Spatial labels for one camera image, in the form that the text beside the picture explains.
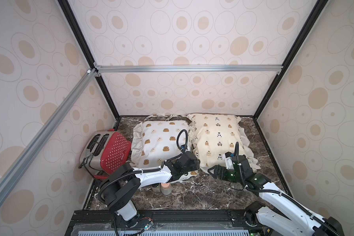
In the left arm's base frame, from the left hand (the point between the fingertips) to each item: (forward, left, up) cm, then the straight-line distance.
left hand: (203, 162), depth 83 cm
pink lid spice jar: (-14, +20, -2) cm, 25 cm away
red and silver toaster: (+2, +54, +7) cm, 55 cm away
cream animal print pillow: (+19, -8, +1) cm, 21 cm away
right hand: (-4, -8, -1) cm, 9 cm away
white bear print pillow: (+14, +30, 0) cm, 33 cm away
